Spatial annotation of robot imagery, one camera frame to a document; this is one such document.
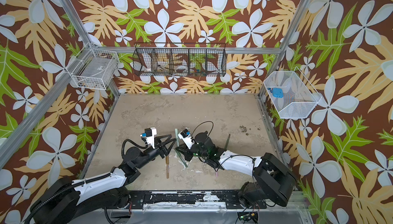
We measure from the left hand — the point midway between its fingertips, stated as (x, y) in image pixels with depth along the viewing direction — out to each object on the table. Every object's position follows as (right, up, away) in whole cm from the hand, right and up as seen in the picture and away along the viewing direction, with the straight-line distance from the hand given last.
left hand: (172, 136), depth 73 cm
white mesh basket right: (+64, +21, +11) cm, 68 cm away
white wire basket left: (-47, +37, +13) cm, 62 cm away
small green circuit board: (+37, -40, +2) cm, 54 cm away
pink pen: (+23, -22, +9) cm, 33 cm away
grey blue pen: (+31, -7, +23) cm, 39 cm away
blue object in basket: (+58, +23, +13) cm, 64 cm away
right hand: (+1, -7, +5) cm, 9 cm away
